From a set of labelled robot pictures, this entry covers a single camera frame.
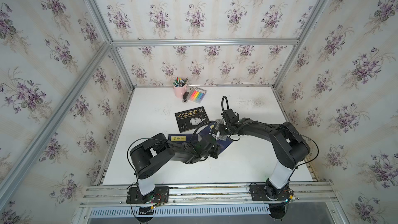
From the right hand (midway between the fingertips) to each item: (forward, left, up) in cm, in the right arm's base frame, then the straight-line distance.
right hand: (224, 131), depth 96 cm
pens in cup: (+32, +31, +11) cm, 46 cm away
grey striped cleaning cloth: (+4, +4, +3) cm, 7 cm away
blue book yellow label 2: (-9, +2, +1) cm, 10 cm away
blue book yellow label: (-7, +27, +2) cm, 28 cm away
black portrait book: (+6, +23, +3) cm, 24 cm away
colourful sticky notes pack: (+29, +18, +1) cm, 34 cm away
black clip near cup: (+24, +27, +5) cm, 36 cm away
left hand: (-13, +3, -1) cm, 13 cm away
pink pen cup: (+28, +31, +7) cm, 42 cm away
